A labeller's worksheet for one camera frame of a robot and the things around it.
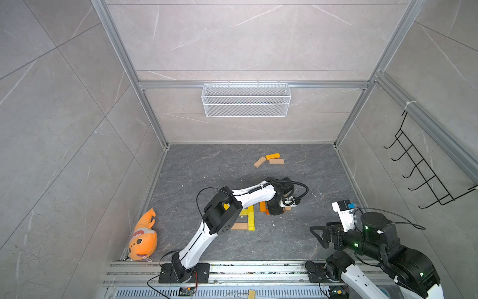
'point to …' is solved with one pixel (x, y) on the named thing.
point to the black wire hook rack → (431, 179)
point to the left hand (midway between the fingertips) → (278, 206)
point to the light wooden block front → (288, 208)
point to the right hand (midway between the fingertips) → (322, 227)
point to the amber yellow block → (276, 156)
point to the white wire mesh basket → (246, 100)
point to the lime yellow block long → (244, 212)
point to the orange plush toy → (144, 240)
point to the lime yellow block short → (251, 209)
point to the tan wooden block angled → (259, 162)
